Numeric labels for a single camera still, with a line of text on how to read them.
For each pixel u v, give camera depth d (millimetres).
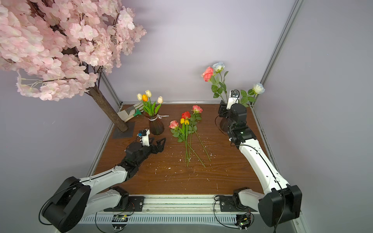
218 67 849
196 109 1101
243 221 696
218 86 812
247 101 853
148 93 850
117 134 1024
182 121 1062
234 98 613
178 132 1004
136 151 646
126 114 1137
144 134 730
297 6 699
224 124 1002
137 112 1128
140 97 849
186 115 1066
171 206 737
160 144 768
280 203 374
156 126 940
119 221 720
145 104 808
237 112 531
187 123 1034
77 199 420
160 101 828
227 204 726
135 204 728
